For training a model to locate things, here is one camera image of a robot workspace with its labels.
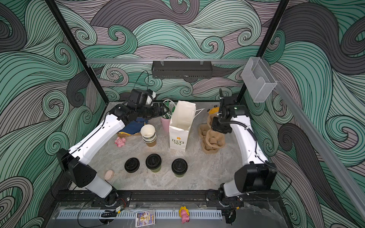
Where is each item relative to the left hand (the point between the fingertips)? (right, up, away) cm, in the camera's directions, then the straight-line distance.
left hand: (165, 109), depth 75 cm
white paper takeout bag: (+10, -3, +13) cm, 17 cm away
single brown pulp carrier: (+25, -12, +24) cm, 37 cm away
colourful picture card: (-9, -53, -8) cm, 54 cm away
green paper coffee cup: (-6, -35, +5) cm, 36 cm away
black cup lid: (+7, -30, -2) cm, 31 cm away
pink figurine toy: (+10, -51, -8) cm, 52 cm away
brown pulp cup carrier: (+26, -17, +1) cm, 31 cm away
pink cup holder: (-2, -9, +21) cm, 22 cm away
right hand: (+28, -11, +3) cm, 31 cm away
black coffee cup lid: (-6, -28, 0) cm, 29 cm away
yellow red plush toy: (+35, +1, +32) cm, 48 cm away
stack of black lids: (-21, -33, +9) cm, 40 cm away
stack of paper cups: (-13, -15, +15) cm, 25 cm away
